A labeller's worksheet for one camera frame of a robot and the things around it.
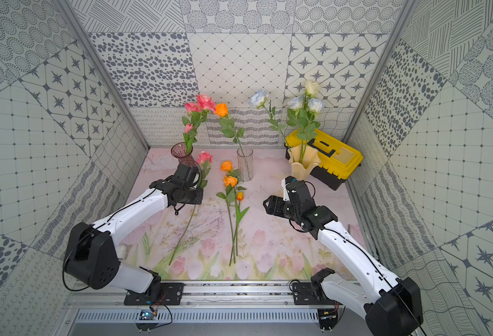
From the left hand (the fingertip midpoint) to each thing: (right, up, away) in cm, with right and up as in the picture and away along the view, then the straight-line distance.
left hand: (198, 191), depth 87 cm
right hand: (+30, -5, -8) cm, 32 cm away
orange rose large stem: (+12, +29, +3) cm, 32 cm away
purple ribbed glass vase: (-11, +18, +8) cm, 23 cm away
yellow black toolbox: (+62, +13, +6) cm, 64 cm away
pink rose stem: (-2, +35, +1) cm, 35 cm away
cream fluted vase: (+44, +9, -1) cm, 45 cm away
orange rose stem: (+10, +11, +21) cm, 25 cm away
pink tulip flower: (-5, +23, +3) cm, 24 cm away
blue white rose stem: (+43, +33, +2) cm, 54 cm away
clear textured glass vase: (+20, +12, +12) cm, 26 cm away
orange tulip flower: (+17, -11, +8) cm, 22 cm away
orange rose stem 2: (+12, +3, +14) cm, 19 cm away
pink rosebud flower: (+2, +13, +3) cm, 14 cm away
